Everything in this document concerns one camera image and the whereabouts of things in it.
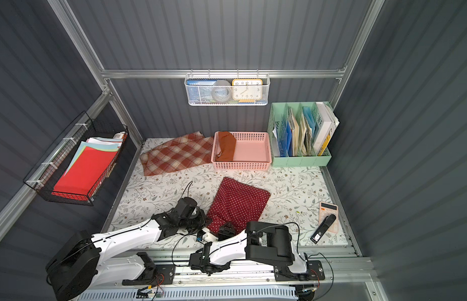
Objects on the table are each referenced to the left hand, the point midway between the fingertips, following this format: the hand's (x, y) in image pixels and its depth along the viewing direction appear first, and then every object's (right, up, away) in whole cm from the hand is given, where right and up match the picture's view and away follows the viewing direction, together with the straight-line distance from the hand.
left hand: (213, 221), depth 82 cm
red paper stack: (-46, +27, -10) cm, 54 cm away
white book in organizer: (+58, +43, +14) cm, 73 cm away
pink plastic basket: (+20, +32, +32) cm, 49 cm away
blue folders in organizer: (+36, +38, +16) cm, 54 cm away
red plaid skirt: (-19, +33, +34) cm, 51 cm away
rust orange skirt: (+5, +38, +31) cm, 49 cm away
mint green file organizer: (+43, +41, +14) cm, 61 cm away
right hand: (+8, -4, +1) cm, 9 cm away
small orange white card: (+54, +3, +7) cm, 54 cm away
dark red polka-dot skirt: (+11, +5, +10) cm, 16 cm away
